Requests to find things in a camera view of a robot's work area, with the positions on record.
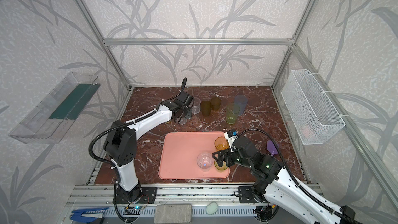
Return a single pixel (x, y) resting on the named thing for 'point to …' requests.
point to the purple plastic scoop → (271, 148)
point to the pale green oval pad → (211, 208)
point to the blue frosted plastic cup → (241, 101)
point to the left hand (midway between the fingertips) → (189, 108)
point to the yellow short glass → (221, 143)
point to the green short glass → (223, 167)
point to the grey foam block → (173, 213)
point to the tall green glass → (232, 111)
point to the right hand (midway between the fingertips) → (219, 148)
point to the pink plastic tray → (180, 153)
